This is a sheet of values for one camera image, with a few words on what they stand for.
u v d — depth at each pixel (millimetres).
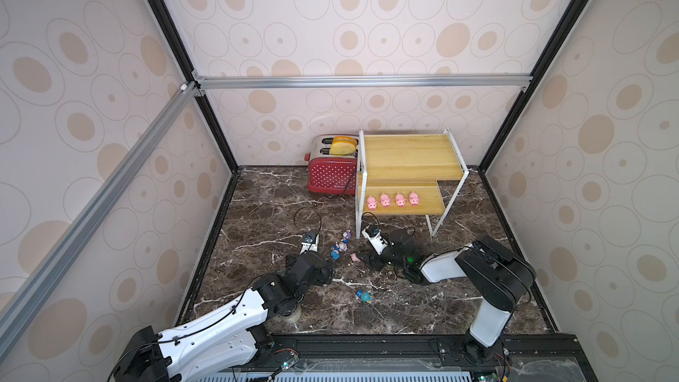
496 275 480
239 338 604
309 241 694
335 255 918
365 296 821
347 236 962
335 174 1025
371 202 853
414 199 869
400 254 722
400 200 869
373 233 802
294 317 795
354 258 897
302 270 584
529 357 742
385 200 863
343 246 936
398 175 735
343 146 993
